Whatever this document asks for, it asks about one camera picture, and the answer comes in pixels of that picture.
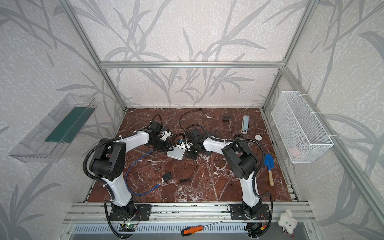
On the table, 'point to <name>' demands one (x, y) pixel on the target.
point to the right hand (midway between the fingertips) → (188, 148)
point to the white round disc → (258, 137)
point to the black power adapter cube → (167, 176)
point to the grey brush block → (245, 124)
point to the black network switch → (206, 153)
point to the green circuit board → (127, 227)
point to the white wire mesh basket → (302, 134)
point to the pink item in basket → (295, 152)
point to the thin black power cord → (188, 179)
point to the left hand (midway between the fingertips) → (173, 144)
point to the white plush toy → (286, 220)
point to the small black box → (226, 118)
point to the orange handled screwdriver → (189, 230)
